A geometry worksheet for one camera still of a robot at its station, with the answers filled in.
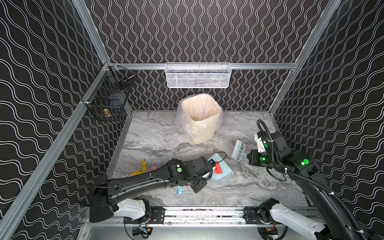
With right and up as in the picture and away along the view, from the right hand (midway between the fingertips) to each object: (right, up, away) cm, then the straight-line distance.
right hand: (248, 155), depth 69 cm
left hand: (-20, -13, -1) cm, 23 cm away
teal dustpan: (-9, -8, +4) cm, 13 cm away
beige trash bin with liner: (-22, +20, +28) cm, 41 cm away
